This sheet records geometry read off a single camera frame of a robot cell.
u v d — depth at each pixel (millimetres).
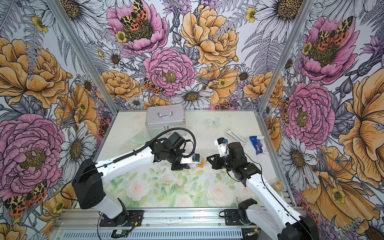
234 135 1052
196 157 675
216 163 688
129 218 736
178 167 699
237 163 608
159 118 967
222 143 715
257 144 989
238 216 732
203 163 793
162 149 594
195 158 675
